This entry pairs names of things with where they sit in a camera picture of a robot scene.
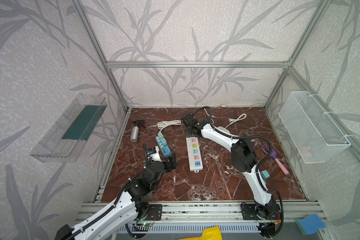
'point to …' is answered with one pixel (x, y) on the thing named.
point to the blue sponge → (311, 223)
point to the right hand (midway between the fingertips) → (190, 127)
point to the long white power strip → (194, 154)
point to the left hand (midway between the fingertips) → (171, 152)
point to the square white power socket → (223, 129)
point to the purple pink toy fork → (273, 154)
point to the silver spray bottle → (134, 137)
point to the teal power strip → (165, 150)
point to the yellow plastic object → (212, 233)
